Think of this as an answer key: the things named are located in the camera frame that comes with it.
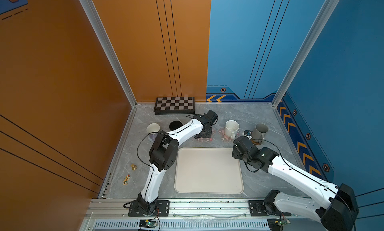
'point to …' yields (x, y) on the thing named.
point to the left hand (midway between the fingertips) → (205, 132)
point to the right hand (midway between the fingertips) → (235, 150)
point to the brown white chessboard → (174, 105)
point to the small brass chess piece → (134, 167)
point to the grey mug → (258, 133)
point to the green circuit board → (148, 223)
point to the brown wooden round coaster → (255, 143)
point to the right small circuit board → (277, 224)
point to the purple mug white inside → (153, 127)
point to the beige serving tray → (207, 170)
